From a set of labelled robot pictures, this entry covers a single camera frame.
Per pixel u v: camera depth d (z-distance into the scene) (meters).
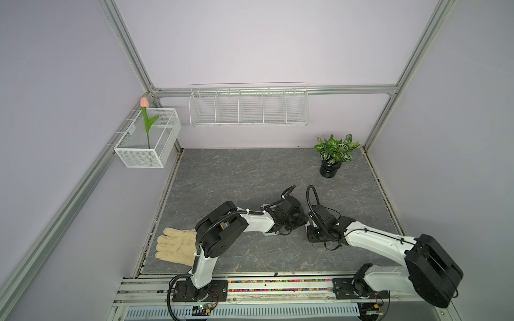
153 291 0.76
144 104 0.83
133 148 0.74
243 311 1.57
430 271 0.42
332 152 0.87
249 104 1.00
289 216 0.77
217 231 0.50
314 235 0.77
